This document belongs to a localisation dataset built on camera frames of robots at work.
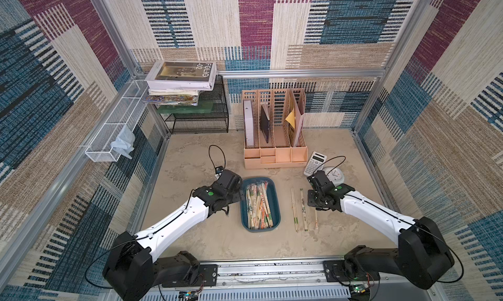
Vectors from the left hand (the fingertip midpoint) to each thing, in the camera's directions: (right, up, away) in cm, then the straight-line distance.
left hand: (234, 192), depth 84 cm
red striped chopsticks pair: (+34, -12, -2) cm, 36 cm away
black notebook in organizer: (+14, +33, +19) cm, 40 cm away
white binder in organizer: (+6, +31, +15) cm, 35 cm away
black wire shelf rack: (-18, +38, +32) cm, 52 cm away
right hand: (+34, -3, +4) cm, 35 cm away
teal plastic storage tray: (+11, -9, +3) cm, 15 cm away
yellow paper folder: (+25, +32, +5) cm, 41 cm away
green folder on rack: (-18, +37, +10) cm, 43 cm away
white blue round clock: (+49, +5, +15) cm, 51 cm away
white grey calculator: (+41, +12, +21) cm, 47 cm away
